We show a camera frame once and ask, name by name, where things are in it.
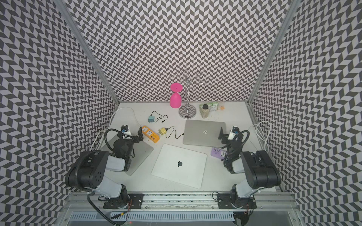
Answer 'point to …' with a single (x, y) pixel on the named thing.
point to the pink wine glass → (175, 99)
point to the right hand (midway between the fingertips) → (229, 129)
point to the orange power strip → (150, 134)
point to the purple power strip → (218, 152)
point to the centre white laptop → (180, 165)
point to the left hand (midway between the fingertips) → (133, 128)
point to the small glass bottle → (205, 111)
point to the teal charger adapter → (151, 118)
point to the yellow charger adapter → (162, 131)
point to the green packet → (212, 107)
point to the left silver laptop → (141, 151)
